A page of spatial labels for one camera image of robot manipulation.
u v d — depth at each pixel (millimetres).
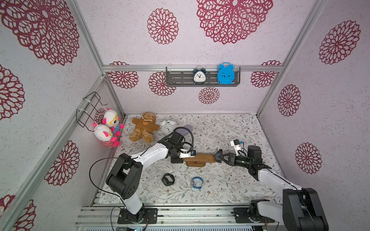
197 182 855
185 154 778
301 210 420
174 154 761
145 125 1032
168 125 1005
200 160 857
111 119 928
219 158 823
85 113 747
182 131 778
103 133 832
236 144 782
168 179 851
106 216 756
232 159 745
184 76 941
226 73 898
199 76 898
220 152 839
